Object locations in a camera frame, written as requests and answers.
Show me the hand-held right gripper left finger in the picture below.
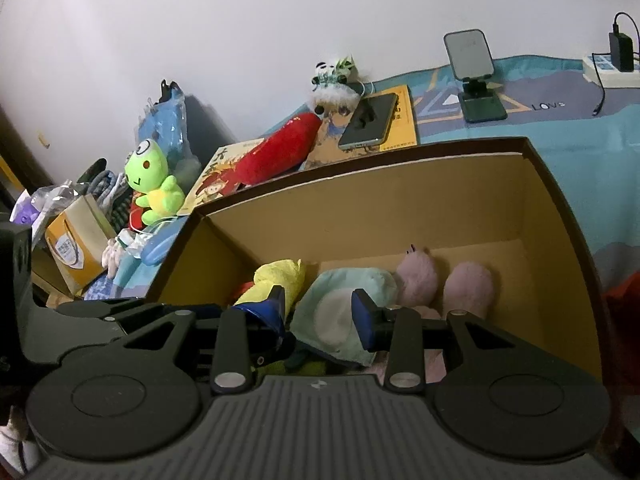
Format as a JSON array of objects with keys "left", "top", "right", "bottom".
[{"left": 100, "top": 285, "right": 297, "bottom": 395}]

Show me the striped cloth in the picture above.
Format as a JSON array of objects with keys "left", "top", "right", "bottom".
[{"left": 75, "top": 159, "right": 137, "bottom": 231}]

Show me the mint green soft cloth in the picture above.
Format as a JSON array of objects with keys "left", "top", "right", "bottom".
[{"left": 291, "top": 267, "right": 398, "bottom": 366}]

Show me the black cable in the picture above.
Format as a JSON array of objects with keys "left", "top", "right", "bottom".
[{"left": 591, "top": 54, "right": 609, "bottom": 117}]

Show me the clear plastic bag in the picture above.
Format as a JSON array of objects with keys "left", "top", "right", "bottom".
[{"left": 10, "top": 180, "right": 87, "bottom": 233}]

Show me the phone stand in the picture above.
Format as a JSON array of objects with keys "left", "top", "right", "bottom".
[{"left": 444, "top": 29, "right": 508, "bottom": 123}]

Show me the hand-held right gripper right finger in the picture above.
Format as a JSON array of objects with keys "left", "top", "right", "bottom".
[{"left": 351, "top": 289, "right": 541, "bottom": 392}]

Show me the yellow book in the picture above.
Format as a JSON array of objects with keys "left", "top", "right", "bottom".
[{"left": 305, "top": 85, "right": 419, "bottom": 162}]

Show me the blue plastic bag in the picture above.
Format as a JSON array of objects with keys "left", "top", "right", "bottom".
[{"left": 135, "top": 81, "right": 202, "bottom": 186}]

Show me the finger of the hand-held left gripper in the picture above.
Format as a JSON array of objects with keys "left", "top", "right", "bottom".
[{"left": 54, "top": 296, "right": 273, "bottom": 337}]

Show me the yellow brown carton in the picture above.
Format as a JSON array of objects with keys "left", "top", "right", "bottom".
[{"left": 45, "top": 194, "right": 119, "bottom": 297}]

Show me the light blue pouch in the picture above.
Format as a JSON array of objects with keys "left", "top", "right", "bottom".
[{"left": 139, "top": 230, "right": 182, "bottom": 267}]

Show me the green frog plush toy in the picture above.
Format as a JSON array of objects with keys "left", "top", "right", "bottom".
[{"left": 125, "top": 139, "right": 187, "bottom": 226}]

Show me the small white plush toy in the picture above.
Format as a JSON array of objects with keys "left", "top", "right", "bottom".
[{"left": 101, "top": 239, "right": 132, "bottom": 279}]

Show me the brown cardboard box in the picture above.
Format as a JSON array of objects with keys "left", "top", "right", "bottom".
[{"left": 145, "top": 136, "right": 616, "bottom": 386}]

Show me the black charger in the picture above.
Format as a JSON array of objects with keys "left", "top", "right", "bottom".
[{"left": 609, "top": 12, "right": 638, "bottom": 72}]

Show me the black smartphone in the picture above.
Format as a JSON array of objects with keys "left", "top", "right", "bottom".
[{"left": 338, "top": 92, "right": 398, "bottom": 151}]

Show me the panda plush toy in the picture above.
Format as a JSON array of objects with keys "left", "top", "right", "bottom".
[{"left": 310, "top": 56, "right": 367, "bottom": 113}]

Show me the yellow-green plush cloth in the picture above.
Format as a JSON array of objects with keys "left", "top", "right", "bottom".
[{"left": 252, "top": 259, "right": 307, "bottom": 308}]

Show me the picture book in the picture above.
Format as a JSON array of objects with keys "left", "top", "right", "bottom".
[{"left": 182, "top": 139, "right": 267, "bottom": 212}]

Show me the red chili plush toy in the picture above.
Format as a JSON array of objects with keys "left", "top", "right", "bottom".
[{"left": 235, "top": 112, "right": 323, "bottom": 186}]

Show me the white power strip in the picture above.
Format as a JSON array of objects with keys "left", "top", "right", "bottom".
[{"left": 582, "top": 52, "right": 640, "bottom": 86}]

